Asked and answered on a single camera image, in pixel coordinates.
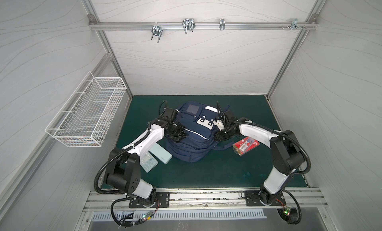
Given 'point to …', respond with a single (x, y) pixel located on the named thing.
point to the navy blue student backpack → (199, 144)
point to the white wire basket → (84, 117)
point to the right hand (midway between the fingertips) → (218, 134)
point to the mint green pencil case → (161, 154)
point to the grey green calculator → (148, 162)
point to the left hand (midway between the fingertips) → (192, 131)
